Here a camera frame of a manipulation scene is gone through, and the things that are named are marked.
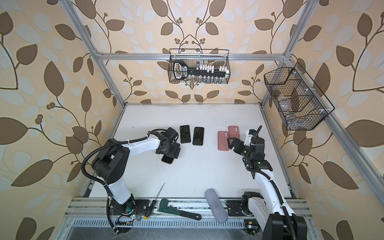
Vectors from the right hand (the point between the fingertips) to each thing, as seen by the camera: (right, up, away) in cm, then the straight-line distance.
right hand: (234, 143), depth 83 cm
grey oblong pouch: (-12, -29, -11) cm, 33 cm away
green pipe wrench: (-38, -30, -9) cm, 50 cm away
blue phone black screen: (-20, +2, +19) cm, 28 cm away
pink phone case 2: (+5, +4, +22) cm, 23 cm away
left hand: (-36, -7, +9) cm, 38 cm away
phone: (-39, -12, +7) cm, 42 cm away
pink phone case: (-4, -4, +16) cm, 17 cm away
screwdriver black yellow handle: (-44, -30, -9) cm, 54 cm away
